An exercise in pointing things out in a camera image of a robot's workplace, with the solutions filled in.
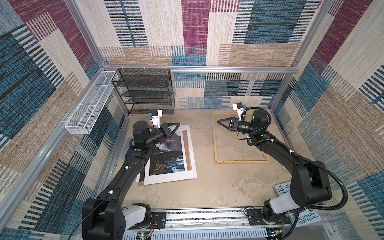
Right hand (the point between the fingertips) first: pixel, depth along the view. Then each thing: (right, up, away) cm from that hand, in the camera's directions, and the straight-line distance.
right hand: (218, 124), depth 76 cm
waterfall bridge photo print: (-30, -20, +19) cm, 40 cm away
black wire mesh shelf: (-50, +25, +33) cm, 65 cm away
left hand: (-18, 0, -4) cm, 19 cm away
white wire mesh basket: (-64, +3, -5) cm, 64 cm away
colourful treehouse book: (+40, -44, -5) cm, 60 cm away
